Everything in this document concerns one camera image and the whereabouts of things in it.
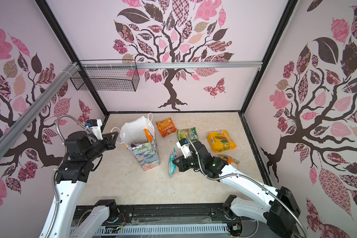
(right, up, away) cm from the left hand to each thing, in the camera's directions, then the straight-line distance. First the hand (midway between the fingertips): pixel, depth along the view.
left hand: (118, 135), depth 69 cm
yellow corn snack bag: (+56, -6, +26) cm, 62 cm away
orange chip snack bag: (+19, +4, +41) cm, 45 cm away
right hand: (+26, -13, +4) cm, 29 cm away
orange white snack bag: (+9, -1, +20) cm, 23 cm away
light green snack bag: (+37, -1, +34) cm, 50 cm away
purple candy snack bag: (+3, -7, +12) cm, 14 cm away
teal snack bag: (+26, -16, +3) cm, 30 cm away
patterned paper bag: (0, -2, +20) cm, 20 cm away
